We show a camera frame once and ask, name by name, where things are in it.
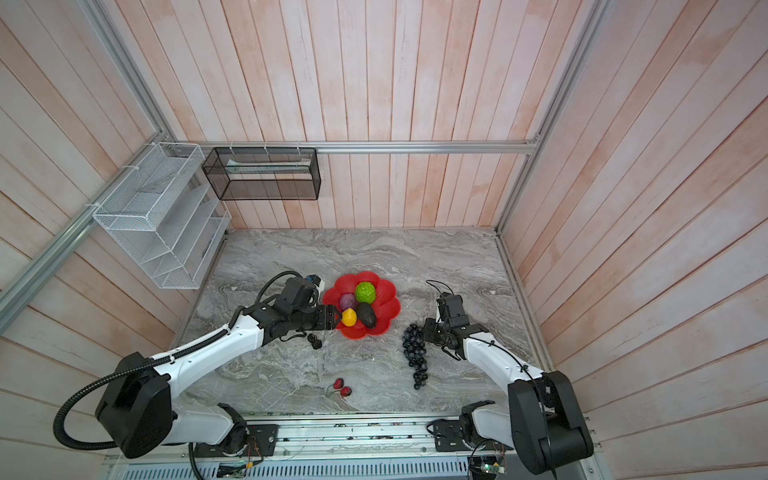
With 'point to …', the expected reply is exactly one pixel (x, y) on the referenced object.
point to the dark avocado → (366, 315)
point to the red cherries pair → (344, 390)
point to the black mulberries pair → (315, 342)
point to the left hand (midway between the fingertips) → (332, 322)
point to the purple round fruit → (347, 300)
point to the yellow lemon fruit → (349, 317)
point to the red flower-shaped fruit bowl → (387, 304)
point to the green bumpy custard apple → (365, 292)
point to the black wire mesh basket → (264, 174)
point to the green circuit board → (233, 469)
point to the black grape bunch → (415, 352)
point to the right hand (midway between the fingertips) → (428, 327)
